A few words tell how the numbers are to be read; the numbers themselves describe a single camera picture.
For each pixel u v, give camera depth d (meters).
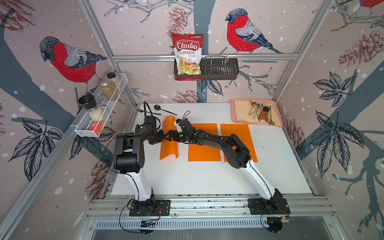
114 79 0.81
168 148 0.90
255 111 1.14
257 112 1.14
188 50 0.82
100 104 0.79
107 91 0.76
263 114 1.07
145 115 0.83
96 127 0.64
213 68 1.07
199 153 0.92
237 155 0.61
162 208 0.73
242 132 1.04
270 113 1.14
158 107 1.18
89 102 0.63
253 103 1.18
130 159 0.51
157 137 0.89
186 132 0.81
